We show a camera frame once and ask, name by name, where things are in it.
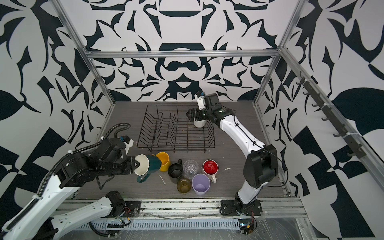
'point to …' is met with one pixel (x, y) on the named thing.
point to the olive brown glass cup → (184, 186)
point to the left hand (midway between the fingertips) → (140, 161)
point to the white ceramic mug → (199, 124)
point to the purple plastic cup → (200, 184)
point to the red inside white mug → (210, 167)
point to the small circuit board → (246, 226)
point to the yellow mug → (165, 159)
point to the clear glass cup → (190, 167)
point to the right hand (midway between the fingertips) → (193, 111)
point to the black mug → (175, 171)
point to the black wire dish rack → (167, 126)
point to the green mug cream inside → (148, 164)
